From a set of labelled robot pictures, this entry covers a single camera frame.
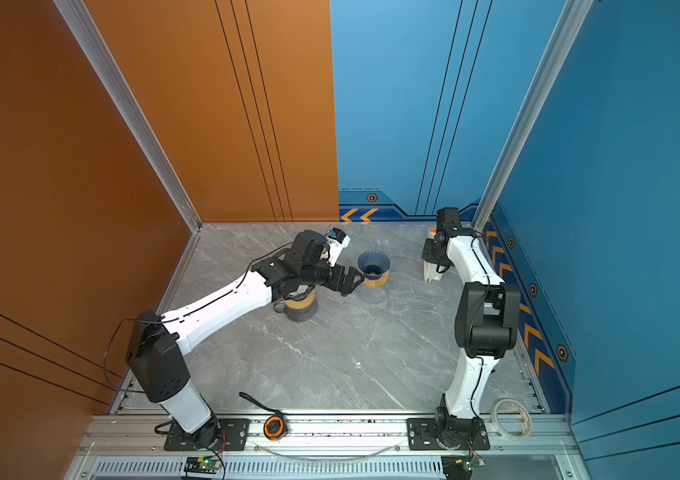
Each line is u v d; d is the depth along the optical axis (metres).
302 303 0.86
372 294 0.99
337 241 0.71
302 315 0.91
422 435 0.72
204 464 0.71
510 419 0.77
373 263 0.91
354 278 0.71
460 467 0.70
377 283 0.89
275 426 0.72
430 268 0.88
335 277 0.70
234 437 0.73
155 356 0.43
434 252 0.83
